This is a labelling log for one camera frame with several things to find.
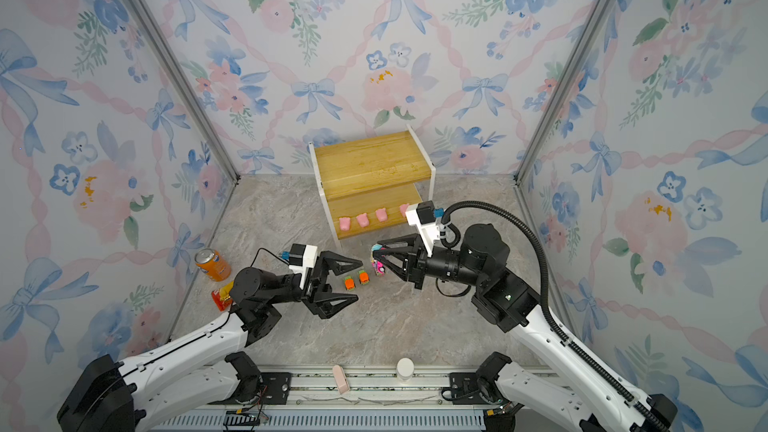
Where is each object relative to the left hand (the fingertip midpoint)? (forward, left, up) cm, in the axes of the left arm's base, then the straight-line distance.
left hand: (357, 283), depth 58 cm
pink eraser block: (-11, +5, -29) cm, 32 cm away
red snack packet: (+9, +42, -30) cm, 52 cm away
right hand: (+4, -4, +5) cm, 8 cm away
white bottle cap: (-10, -10, -25) cm, 28 cm away
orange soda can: (+16, +44, -23) cm, 52 cm away
